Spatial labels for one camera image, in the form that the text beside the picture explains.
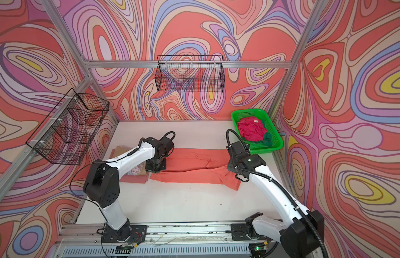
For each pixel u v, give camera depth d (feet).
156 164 2.41
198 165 3.14
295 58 2.82
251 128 3.46
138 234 2.36
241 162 1.80
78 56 2.74
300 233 1.24
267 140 3.34
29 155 1.93
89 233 2.46
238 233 2.42
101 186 1.53
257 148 3.30
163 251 2.52
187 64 2.84
